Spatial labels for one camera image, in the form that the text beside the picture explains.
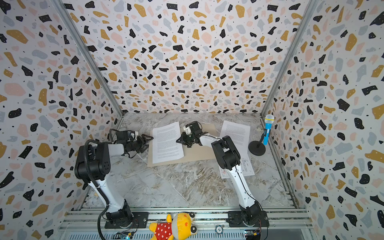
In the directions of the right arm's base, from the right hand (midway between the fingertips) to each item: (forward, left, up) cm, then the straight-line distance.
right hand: (173, 138), depth 100 cm
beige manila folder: (-9, -15, -4) cm, 18 cm away
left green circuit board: (-53, +17, -4) cm, 56 cm away
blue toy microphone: (-2, -56, +21) cm, 60 cm away
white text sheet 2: (+9, -47, -6) cm, 48 cm away
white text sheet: (-2, +6, -6) cm, 9 cm away
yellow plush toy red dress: (-50, -11, +4) cm, 51 cm away
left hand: (-2, +14, +1) cm, 14 cm away
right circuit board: (-51, -44, -5) cm, 68 cm away
